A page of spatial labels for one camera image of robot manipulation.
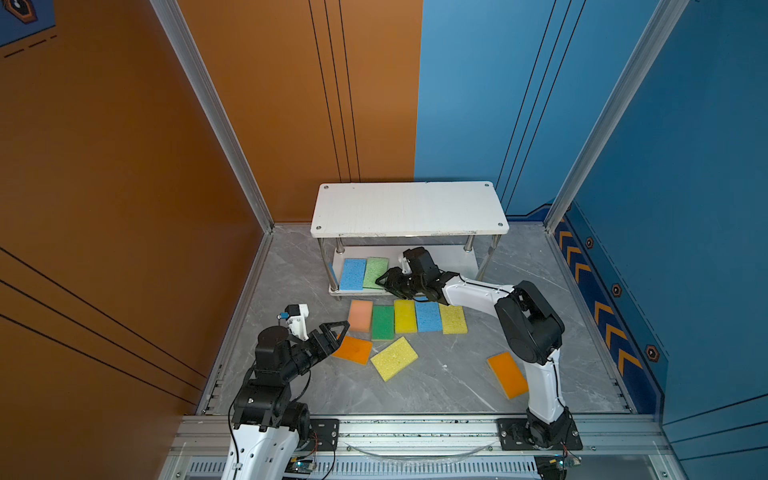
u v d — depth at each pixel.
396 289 0.84
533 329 0.53
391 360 0.85
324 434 0.74
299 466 0.70
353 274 0.96
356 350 0.87
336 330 0.70
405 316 0.94
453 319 0.92
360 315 0.93
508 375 0.79
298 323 0.67
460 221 0.74
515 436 0.72
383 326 0.91
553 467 0.70
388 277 0.87
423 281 0.76
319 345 0.63
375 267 0.97
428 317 0.93
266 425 0.50
